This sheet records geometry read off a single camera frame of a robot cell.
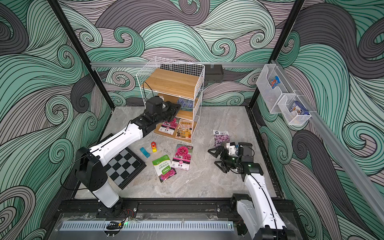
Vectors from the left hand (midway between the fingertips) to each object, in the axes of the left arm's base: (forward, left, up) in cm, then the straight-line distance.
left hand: (182, 102), depth 77 cm
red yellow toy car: (-8, +20, -31) cm, 38 cm away
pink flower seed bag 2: (+8, +11, -32) cm, 35 cm away
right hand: (-22, -17, -19) cm, 33 cm away
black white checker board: (-24, +33, -29) cm, 50 cm away
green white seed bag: (-21, +12, -33) cm, 41 cm away
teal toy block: (-12, +25, -33) cm, 43 cm away
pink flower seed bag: (-15, 0, -33) cm, 36 cm away
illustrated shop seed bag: (+5, 0, -32) cm, 32 cm away
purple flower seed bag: (-1, -26, -32) cm, 42 cm away
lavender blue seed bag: (+8, -2, -9) cm, 12 cm away
